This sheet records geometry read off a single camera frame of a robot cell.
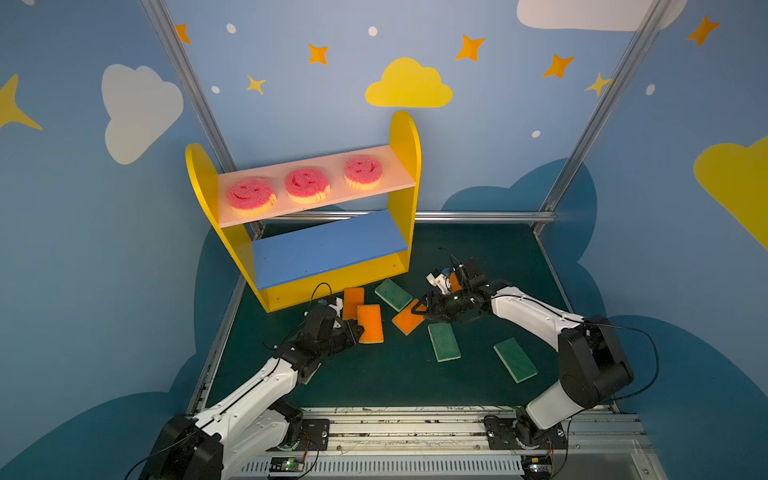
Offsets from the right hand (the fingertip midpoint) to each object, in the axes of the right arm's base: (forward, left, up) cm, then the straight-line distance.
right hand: (420, 311), depth 84 cm
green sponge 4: (-13, +29, -12) cm, 34 cm away
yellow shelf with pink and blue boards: (+20, +40, 0) cm, 45 cm away
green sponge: (+12, +8, -11) cm, 18 cm away
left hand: (-5, +16, -2) cm, 16 cm away
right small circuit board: (-34, -29, -13) cm, 46 cm away
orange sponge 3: (+2, +4, -10) cm, 11 cm away
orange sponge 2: (-1, +14, -3) cm, 15 cm away
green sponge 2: (-4, -8, -11) cm, 15 cm away
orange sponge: (+10, +22, -11) cm, 26 cm away
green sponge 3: (-9, -29, -11) cm, 32 cm away
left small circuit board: (-37, +32, -12) cm, 50 cm away
